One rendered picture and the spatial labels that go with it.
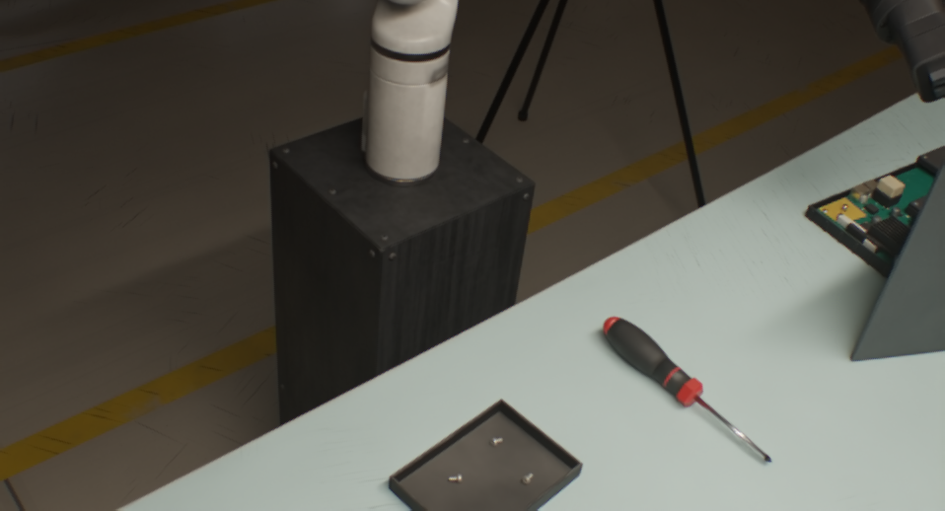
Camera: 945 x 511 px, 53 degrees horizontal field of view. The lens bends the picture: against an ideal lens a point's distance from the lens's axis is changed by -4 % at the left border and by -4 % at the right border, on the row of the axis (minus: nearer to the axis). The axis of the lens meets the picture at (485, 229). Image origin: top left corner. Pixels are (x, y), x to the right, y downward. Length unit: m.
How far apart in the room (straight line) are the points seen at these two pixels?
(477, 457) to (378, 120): 0.55
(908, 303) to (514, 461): 0.35
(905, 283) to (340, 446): 0.45
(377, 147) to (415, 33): 0.16
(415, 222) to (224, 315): 1.18
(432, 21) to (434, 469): 0.58
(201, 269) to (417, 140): 1.30
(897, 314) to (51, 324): 1.85
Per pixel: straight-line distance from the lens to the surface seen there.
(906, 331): 0.87
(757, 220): 0.99
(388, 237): 1.11
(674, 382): 0.76
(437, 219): 1.14
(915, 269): 0.82
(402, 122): 1.14
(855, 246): 0.99
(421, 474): 0.69
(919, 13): 0.92
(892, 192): 1.05
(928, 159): 1.14
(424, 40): 1.09
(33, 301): 2.38
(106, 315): 2.30
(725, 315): 0.86
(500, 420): 0.72
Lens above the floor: 1.55
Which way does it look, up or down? 38 degrees down
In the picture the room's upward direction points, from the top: 8 degrees clockwise
